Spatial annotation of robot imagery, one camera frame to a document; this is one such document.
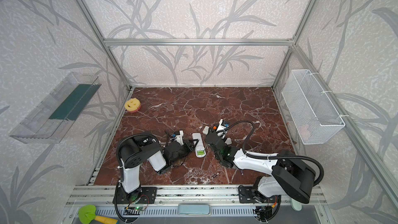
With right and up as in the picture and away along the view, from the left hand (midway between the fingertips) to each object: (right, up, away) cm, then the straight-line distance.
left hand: (201, 137), depth 89 cm
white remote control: (-1, -7, -3) cm, 7 cm away
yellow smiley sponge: (-48, +18, +17) cm, 55 cm away
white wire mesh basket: (+47, +15, -26) cm, 56 cm away
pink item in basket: (+51, +7, -16) cm, 54 cm away
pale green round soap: (+45, -27, -19) cm, 55 cm away
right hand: (+5, +8, -4) cm, 11 cm away
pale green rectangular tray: (-2, -25, -23) cm, 35 cm away
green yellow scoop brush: (-49, -29, -21) cm, 61 cm away
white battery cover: (+2, +3, +7) cm, 8 cm away
